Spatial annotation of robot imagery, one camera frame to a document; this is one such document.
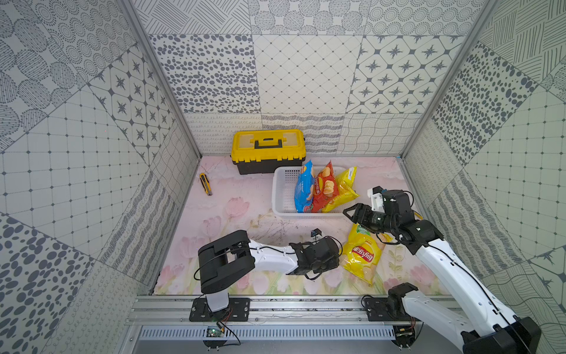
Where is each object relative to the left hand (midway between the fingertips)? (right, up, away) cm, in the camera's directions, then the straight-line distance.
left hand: (346, 258), depth 79 cm
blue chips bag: (-15, +25, +3) cm, 30 cm away
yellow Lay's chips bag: (+6, +1, +1) cm, 6 cm away
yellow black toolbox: (-34, +42, +24) cm, 60 cm away
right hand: (0, +16, -3) cm, 16 cm away
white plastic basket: (-24, +28, +27) cm, 46 cm away
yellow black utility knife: (-63, +27, +28) cm, 74 cm away
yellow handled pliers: (+41, +11, +21) cm, 47 cm away
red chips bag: (-6, +25, +8) cm, 27 cm away
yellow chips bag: (+3, +24, +8) cm, 26 cm away
